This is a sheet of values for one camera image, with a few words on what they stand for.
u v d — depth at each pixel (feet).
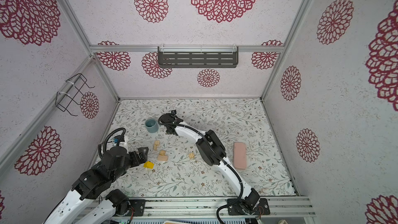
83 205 1.51
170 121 2.68
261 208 2.38
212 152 2.05
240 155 2.95
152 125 3.27
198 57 3.02
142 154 2.13
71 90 2.56
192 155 2.95
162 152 3.03
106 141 1.69
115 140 1.99
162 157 2.95
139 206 2.45
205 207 2.50
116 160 1.70
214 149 2.24
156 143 3.11
